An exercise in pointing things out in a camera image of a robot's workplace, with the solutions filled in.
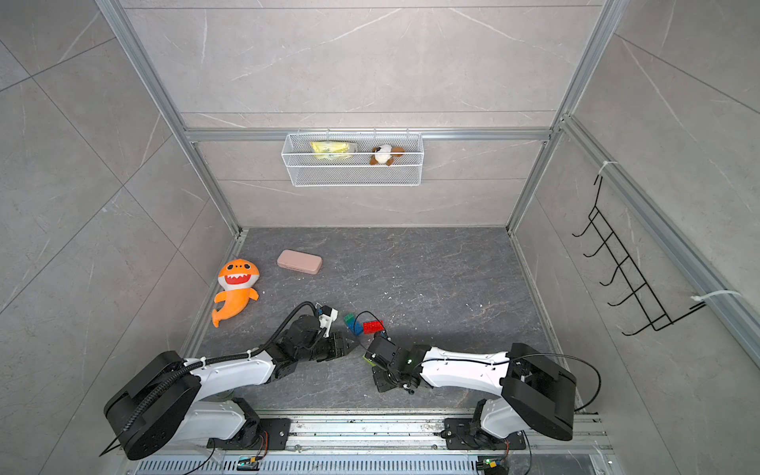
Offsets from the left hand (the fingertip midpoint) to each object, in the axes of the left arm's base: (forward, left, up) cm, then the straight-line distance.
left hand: (358, 340), depth 84 cm
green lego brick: (+9, +3, -3) cm, 10 cm away
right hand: (-9, -7, -5) cm, 12 cm away
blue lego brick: (+6, +1, -4) cm, 7 cm away
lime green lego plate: (-4, -2, -4) cm, 7 cm away
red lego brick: (+6, -4, -4) cm, 8 cm away
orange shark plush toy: (+22, +41, +2) cm, 46 cm away
